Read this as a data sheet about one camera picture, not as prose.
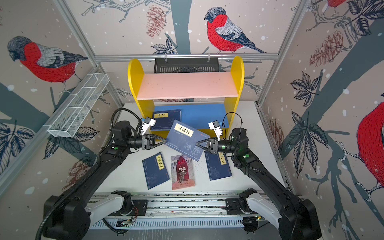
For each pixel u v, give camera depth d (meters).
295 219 0.39
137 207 0.73
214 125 0.65
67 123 0.71
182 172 0.85
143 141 0.62
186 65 0.92
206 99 1.26
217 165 0.88
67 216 0.39
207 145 0.66
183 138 0.68
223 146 0.62
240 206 0.73
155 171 0.86
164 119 0.92
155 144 0.64
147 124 0.67
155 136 0.65
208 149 0.65
